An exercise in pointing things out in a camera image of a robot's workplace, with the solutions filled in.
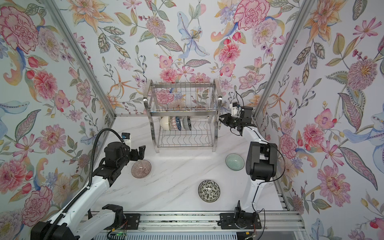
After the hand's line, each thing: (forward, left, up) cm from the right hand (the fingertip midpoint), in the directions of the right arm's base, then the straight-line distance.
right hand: (218, 117), depth 94 cm
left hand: (-23, +44, -1) cm, 50 cm away
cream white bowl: (0, +35, -7) cm, 36 cm away
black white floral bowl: (-39, +5, -19) cm, 44 cm away
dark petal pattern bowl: (+1, +20, -7) cm, 21 cm away
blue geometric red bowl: (0, +27, -7) cm, 28 cm away
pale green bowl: (-22, -11, -17) cm, 30 cm away
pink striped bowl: (-29, +46, -17) cm, 57 cm away
